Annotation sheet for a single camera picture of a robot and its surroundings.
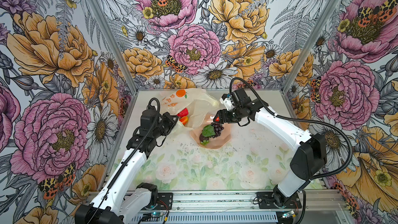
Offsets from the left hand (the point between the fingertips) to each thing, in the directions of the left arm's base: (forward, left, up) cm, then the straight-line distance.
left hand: (179, 120), depth 77 cm
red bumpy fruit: (+18, 0, -17) cm, 25 cm away
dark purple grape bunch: (+3, -17, -15) cm, 23 cm away
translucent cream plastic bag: (+14, -9, -2) cm, 17 cm away
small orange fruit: (+13, 0, -18) cm, 22 cm away
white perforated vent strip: (-38, -14, -16) cm, 43 cm away
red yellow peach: (0, -19, +1) cm, 19 cm away
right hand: (0, -20, -4) cm, 21 cm away
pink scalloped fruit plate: (-1, -21, -21) cm, 30 cm away
